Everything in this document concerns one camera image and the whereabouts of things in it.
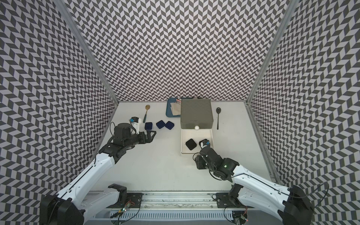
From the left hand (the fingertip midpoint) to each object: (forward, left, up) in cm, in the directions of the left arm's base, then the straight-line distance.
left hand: (149, 134), depth 81 cm
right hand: (-13, -28, -10) cm, 33 cm away
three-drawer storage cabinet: (+6, -28, +3) cm, 28 cm away
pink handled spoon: (+43, -15, -15) cm, 48 cm away
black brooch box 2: (-8, -30, +2) cm, 31 cm away
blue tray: (+30, -7, -16) cm, 35 cm away
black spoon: (+30, -47, -14) cm, 58 cm away
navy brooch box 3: (+16, -9, -15) cm, 24 cm away
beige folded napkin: (+33, -13, -15) cm, 38 cm away
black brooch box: (-2, -24, -9) cm, 26 cm away
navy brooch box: (+18, +7, -17) cm, 26 cm away
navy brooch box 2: (+17, -2, -14) cm, 22 cm away
